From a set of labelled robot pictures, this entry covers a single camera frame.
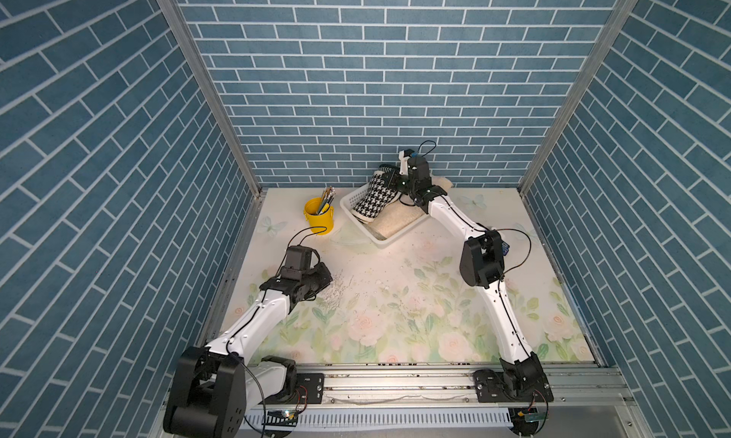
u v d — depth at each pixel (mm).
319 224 1035
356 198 1079
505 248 994
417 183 825
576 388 753
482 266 656
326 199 980
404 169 918
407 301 897
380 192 990
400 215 1008
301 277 667
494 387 736
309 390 724
